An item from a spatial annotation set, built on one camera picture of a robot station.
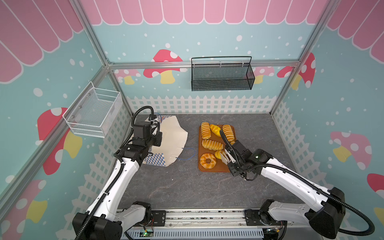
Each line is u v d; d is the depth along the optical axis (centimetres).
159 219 74
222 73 94
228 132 105
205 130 105
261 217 66
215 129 106
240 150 58
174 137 99
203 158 94
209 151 97
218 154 91
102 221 37
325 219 38
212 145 97
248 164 53
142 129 55
